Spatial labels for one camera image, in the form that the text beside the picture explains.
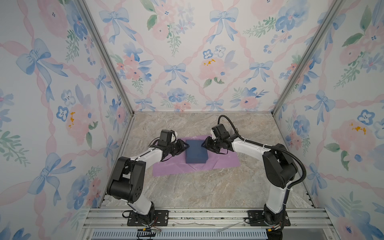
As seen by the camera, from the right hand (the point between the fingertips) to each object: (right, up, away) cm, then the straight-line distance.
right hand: (201, 145), depth 93 cm
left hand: (-8, 0, -3) cm, 8 cm away
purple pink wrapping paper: (-17, -12, -1) cm, 21 cm away
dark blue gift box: (-4, -4, -6) cm, 9 cm away
